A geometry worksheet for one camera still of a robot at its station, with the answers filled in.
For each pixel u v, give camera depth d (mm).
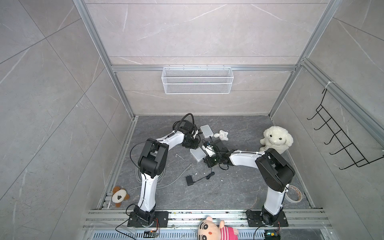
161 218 736
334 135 686
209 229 648
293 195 817
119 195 780
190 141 862
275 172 497
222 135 1038
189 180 856
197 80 1007
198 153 960
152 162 559
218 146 761
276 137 854
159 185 849
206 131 1074
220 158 741
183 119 792
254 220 727
